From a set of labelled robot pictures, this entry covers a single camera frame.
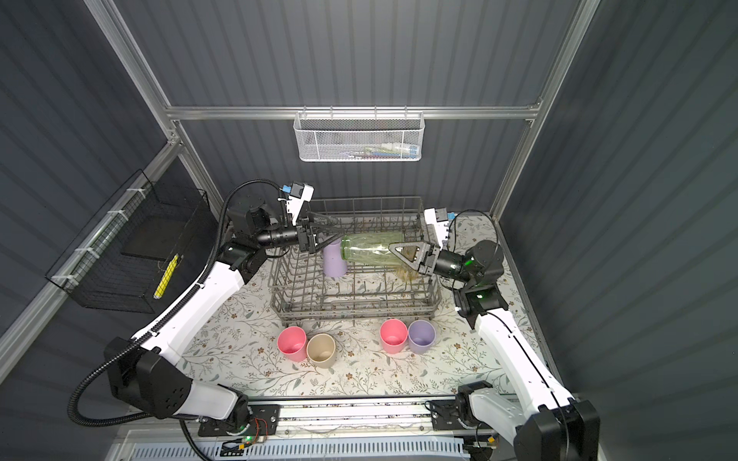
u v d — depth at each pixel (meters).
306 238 0.61
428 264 0.56
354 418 0.75
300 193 0.60
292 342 0.85
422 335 0.85
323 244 0.61
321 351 0.84
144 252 0.72
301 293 0.94
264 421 0.73
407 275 1.02
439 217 0.59
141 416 0.45
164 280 0.69
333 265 0.94
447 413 0.74
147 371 0.40
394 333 0.87
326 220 0.69
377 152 0.92
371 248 0.63
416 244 0.59
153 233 0.76
